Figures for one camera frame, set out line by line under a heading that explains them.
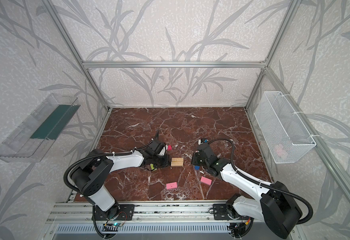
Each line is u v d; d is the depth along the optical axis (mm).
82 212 754
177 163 891
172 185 811
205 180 835
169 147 961
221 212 736
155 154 740
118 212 694
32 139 643
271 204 400
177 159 912
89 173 463
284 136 627
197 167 882
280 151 724
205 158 634
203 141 767
